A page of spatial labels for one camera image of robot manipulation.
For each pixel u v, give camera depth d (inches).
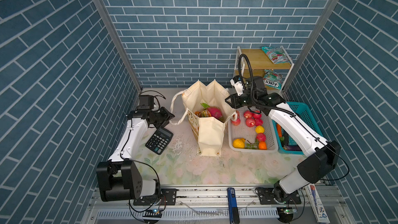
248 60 22.0
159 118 27.8
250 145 34.9
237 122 38.6
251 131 38.5
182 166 33.1
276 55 35.5
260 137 35.0
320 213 26.9
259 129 36.8
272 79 40.1
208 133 29.6
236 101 27.2
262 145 34.0
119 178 16.1
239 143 33.5
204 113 34.2
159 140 35.9
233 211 27.3
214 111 35.0
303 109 39.1
